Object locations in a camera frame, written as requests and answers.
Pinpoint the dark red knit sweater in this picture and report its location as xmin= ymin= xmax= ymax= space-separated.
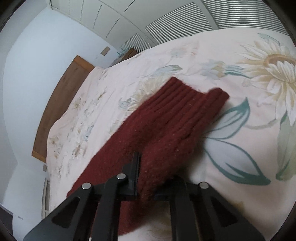
xmin=72 ymin=77 xmax=229 ymax=235

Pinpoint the floral pink bed quilt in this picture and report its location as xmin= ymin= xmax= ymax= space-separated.
xmin=47 ymin=28 xmax=295 ymax=240

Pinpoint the wooden headboard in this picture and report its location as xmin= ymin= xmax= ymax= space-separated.
xmin=32 ymin=55 xmax=94 ymax=163

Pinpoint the wooden nightstand right side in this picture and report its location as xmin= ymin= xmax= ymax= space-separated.
xmin=112 ymin=48 xmax=138 ymax=65

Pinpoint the white louvered wardrobe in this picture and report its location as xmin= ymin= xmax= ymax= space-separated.
xmin=46 ymin=0 xmax=287 ymax=52

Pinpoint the beige wall switch plate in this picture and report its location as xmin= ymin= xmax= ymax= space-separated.
xmin=101 ymin=46 xmax=110 ymax=56

